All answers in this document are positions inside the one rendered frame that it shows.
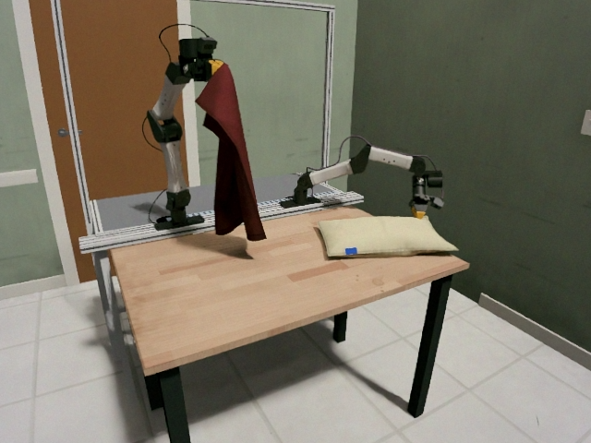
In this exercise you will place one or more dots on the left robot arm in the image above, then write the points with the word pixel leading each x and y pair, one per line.
pixel 432 179

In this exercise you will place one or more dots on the grey slotted aluminium crossbar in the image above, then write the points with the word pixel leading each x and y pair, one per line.
pixel 92 243

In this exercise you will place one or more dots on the grey slotted mounting rail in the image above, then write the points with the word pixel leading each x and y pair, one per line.
pixel 131 213

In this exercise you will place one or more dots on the dark red pillowcase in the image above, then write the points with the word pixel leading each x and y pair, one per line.
pixel 234 199

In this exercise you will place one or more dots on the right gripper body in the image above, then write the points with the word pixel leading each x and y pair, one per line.
pixel 200 72

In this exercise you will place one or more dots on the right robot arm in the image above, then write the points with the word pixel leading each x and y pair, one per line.
pixel 177 195

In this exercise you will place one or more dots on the cream pillow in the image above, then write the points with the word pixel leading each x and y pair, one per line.
pixel 381 237

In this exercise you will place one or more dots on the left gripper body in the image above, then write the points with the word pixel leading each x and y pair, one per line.
pixel 419 204

